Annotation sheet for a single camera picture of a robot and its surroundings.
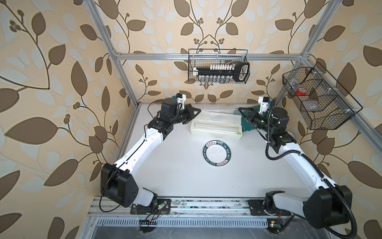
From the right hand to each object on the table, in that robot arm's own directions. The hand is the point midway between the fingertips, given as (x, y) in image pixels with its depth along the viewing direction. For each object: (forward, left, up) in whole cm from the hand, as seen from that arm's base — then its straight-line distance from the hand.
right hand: (238, 108), depth 74 cm
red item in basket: (+12, -38, -2) cm, 40 cm away
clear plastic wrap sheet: (+15, -4, -21) cm, 26 cm away
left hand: (0, +20, +1) cm, 20 cm away
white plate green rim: (-7, +9, -33) cm, 35 cm away
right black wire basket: (0, -43, +2) cm, 43 cm away
